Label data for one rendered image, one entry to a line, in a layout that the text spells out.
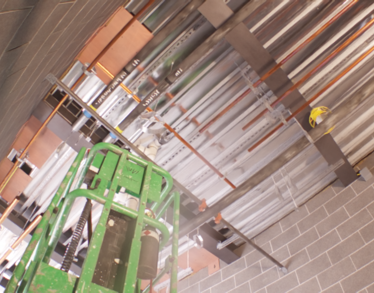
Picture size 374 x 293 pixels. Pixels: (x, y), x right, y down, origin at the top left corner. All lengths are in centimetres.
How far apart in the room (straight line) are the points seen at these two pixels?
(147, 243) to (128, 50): 189
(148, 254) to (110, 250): 18
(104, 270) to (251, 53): 208
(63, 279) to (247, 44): 224
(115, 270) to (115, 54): 207
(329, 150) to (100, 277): 266
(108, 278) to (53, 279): 26
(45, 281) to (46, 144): 252
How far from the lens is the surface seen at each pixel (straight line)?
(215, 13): 259
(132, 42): 285
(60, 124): 310
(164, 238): 159
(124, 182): 169
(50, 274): 119
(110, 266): 137
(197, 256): 431
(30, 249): 128
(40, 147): 359
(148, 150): 280
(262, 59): 271
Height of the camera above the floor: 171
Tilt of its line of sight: 61 degrees up
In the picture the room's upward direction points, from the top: straight up
